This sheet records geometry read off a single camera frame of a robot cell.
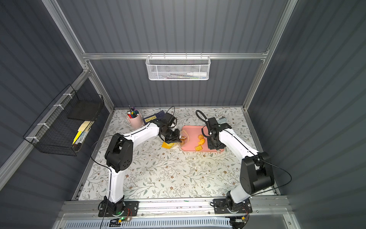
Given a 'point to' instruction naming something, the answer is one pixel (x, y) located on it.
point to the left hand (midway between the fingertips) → (184, 142)
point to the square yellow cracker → (198, 148)
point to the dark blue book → (148, 119)
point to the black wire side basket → (65, 128)
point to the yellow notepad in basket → (81, 129)
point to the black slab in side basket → (85, 110)
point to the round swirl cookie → (200, 137)
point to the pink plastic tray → (193, 132)
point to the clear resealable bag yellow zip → (167, 146)
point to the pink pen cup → (136, 122)
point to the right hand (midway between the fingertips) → (217, 146)
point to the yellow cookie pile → (201, 141)
